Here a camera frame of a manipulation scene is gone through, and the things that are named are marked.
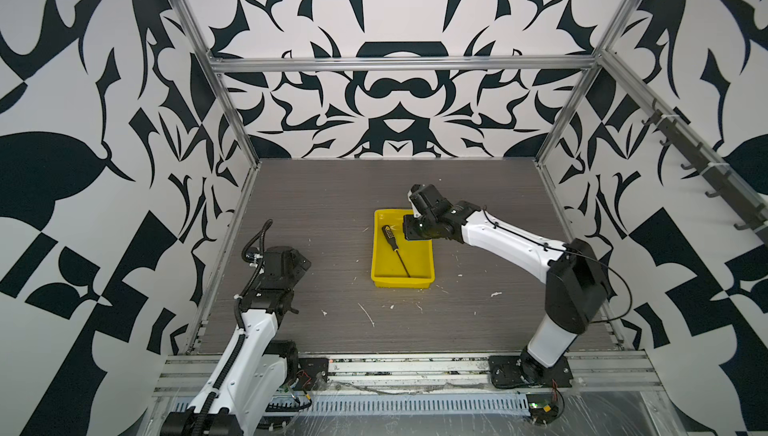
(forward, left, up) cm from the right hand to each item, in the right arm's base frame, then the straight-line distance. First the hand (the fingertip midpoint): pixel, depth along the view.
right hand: (406, 226), depth 86 cm
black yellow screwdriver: (+2, +4, -12) cm, 13 cm away
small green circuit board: (-41, -30, -15) cm, 53 cm away
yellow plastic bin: (-4, +3, -13) cm, 14 cm away
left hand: (-8, +33, -4) cm, 34 cm away
